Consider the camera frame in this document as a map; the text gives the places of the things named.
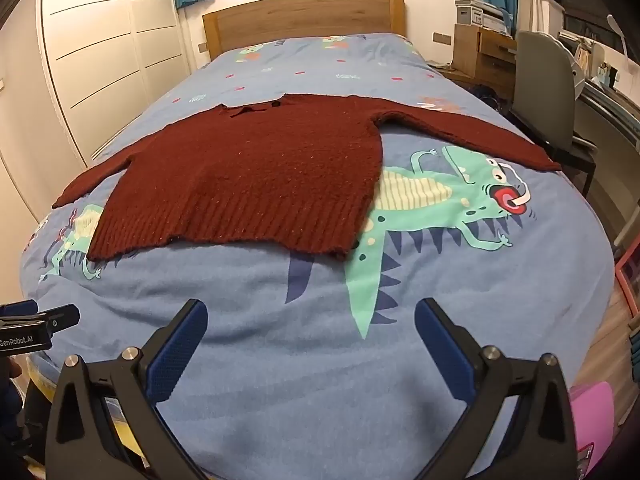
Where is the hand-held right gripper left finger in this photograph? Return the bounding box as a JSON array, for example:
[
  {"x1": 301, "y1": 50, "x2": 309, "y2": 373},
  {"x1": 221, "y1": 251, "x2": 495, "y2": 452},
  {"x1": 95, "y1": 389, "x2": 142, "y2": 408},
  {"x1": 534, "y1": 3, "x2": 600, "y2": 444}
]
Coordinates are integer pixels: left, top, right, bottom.
[{"x1": 46, "y1": 299, "x2": 209, "y2": 480}]

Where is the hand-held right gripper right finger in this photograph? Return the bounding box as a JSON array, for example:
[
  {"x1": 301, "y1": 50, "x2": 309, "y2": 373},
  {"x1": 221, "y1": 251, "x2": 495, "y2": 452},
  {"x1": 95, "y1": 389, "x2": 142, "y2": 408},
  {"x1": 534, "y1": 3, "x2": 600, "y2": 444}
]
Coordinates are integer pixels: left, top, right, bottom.
[{"x1": 414, "y1": 297, "x2": 579, "y2": 480}]

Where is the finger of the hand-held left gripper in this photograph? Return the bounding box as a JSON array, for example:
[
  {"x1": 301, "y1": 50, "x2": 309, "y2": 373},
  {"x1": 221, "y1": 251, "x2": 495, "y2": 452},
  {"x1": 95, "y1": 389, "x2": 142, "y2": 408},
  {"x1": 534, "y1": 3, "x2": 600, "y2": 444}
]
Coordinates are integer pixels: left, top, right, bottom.
[{"x1": 0, "y1": 301, "x2": 81, "y2": 333}]

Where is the dark red knitted sweater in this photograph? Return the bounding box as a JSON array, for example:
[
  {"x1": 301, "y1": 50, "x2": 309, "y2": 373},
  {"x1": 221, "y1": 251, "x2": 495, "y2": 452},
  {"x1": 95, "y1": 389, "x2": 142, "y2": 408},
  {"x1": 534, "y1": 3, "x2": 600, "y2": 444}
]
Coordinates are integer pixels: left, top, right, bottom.
[{"x1": 52, "y1": 92, "x2": 563, "y2": 263}]

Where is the yellow object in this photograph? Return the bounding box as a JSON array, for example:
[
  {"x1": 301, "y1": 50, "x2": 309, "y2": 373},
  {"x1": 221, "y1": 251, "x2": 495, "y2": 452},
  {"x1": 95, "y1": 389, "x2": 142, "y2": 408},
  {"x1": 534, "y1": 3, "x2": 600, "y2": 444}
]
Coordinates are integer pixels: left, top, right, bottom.
[{"x1": 26, "y1": 352, "x2": 65, "y2": 397}]

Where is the blue dinosaur printed duvet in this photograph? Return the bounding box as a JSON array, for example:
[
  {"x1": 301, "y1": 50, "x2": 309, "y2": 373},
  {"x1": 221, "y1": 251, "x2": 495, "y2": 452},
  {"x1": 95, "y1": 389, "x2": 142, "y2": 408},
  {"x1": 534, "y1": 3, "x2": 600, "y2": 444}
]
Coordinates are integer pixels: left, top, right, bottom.
[{"x1": 20, "y1": 32, "x2": 616, "y2": 480}]

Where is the pink plastic object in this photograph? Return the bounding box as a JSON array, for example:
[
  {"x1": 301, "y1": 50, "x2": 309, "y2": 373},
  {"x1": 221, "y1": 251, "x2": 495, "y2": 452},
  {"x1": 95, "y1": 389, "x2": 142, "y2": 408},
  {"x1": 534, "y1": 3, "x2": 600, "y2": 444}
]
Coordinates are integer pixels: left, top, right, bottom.
[{"x1": 570, "y1": 381, "x2": 615, "y2": 480}]

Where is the white wardrobe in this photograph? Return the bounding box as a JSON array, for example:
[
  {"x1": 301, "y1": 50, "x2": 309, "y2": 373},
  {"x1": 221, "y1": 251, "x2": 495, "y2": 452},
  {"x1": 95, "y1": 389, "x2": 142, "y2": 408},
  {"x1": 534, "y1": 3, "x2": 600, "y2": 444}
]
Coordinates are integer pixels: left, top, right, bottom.
[{"x1": 0, "y1": 0, "x2": 208, "y2": 306}]

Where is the wooden nightstand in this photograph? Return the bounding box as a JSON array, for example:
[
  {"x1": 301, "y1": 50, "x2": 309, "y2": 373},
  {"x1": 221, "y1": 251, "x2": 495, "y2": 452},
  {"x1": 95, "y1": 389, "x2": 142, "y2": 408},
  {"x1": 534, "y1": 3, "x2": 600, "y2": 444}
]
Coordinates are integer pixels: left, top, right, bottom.
[{"x1": 452, "y1": 24, "x2": 518, "y2": 101}]

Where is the grey chair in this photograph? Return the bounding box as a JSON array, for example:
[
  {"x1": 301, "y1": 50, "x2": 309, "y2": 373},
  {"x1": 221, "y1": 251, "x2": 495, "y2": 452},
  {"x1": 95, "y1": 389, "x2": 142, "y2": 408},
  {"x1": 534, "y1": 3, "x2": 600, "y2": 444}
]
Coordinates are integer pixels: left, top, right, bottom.
[{"x1": 510, "y1": 30, "x2": 598, "y2": 196}]

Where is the white desk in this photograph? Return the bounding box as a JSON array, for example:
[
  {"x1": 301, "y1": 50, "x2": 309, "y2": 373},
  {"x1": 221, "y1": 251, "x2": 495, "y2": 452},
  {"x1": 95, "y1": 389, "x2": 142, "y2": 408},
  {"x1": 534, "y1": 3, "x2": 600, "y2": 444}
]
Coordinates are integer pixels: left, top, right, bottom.
[{"x1": 540, "y1": 0, "x2": 640, "y2": 153}]

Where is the white printer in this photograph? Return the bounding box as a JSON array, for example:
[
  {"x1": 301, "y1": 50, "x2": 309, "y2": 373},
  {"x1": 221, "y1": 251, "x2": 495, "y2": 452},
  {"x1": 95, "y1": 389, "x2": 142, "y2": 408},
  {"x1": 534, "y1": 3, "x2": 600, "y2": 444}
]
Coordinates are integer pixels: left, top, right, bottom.
[{"x1": 455, "y1": 0, "x2": 516, "y2": 36}]

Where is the wooden bed headboard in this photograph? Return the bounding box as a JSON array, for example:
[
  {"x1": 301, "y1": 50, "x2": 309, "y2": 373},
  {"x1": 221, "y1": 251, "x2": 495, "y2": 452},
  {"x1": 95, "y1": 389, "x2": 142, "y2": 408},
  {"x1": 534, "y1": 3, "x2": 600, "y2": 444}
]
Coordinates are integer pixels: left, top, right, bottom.
[{"x1": 202, "y1": 0, "x2": 406, "y2": 61}]

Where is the white desk lamp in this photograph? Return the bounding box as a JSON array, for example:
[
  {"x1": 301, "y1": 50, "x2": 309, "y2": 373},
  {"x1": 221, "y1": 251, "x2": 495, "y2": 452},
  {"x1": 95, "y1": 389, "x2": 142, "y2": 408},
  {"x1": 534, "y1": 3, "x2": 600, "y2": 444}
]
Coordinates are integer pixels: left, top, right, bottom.
[{"x1": 606, "y1": 14, "x2": 631, "y2": 61}]

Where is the pink frame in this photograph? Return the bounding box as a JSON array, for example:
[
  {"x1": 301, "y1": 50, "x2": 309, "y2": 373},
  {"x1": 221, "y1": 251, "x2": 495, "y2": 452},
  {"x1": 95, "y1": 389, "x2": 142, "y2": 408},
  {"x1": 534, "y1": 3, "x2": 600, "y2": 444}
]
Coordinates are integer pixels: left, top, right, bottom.
[{"x1": 614, "y1": 245, "x2": 640, "y2": 317}]

